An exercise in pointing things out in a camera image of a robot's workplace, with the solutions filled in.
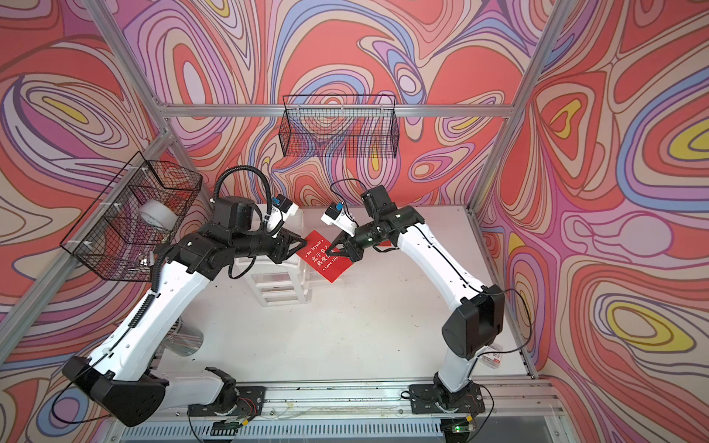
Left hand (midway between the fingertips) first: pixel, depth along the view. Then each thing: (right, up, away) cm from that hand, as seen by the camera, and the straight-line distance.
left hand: (305, 240), depth 68 cm
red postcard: (+2, -3, +3) cm, 4 cm away
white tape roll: (-42, +7, +6) cm, 43 cm away
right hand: (+7, -5, +4) cm, 9 cm away
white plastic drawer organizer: (-9, -13, +13) cm, 20 cm away
